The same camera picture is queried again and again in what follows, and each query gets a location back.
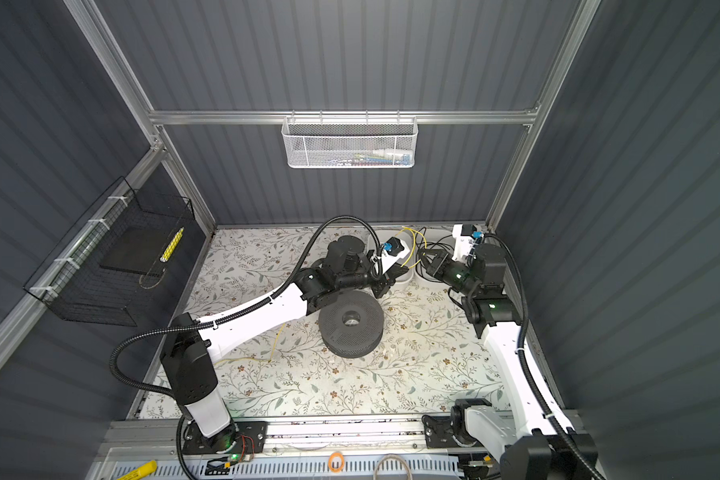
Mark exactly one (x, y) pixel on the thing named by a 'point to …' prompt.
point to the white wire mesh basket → (349, 142)
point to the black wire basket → (73, 280)
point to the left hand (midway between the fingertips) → (407, 266)
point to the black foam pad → (137, 249)
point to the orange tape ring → (330, 462)
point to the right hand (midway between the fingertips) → (423, 254)
